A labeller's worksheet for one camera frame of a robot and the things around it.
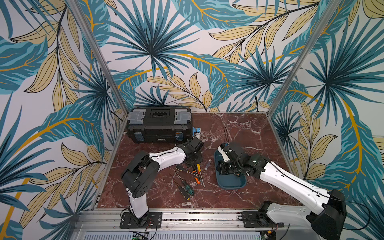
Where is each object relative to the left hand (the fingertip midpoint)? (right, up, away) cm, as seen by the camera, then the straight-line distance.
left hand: (198, 161), depth 90 cm
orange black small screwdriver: (-1, -10, -6) cm, 12 cm away
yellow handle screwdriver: (0, -4, -2) cm, 5 cm away
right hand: (+8, 0, -14) cm, 16 cm away
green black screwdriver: (-6, -13, -9) cm, 16 cm away
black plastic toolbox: (-24, +22, 0) cm, 32 cm away
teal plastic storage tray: (+15, -9, -10) cm, 20 cm away
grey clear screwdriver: (+5, -3, 0) cm, 6 cm away
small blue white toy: (-1, +17, +16) cm, 24 cm away
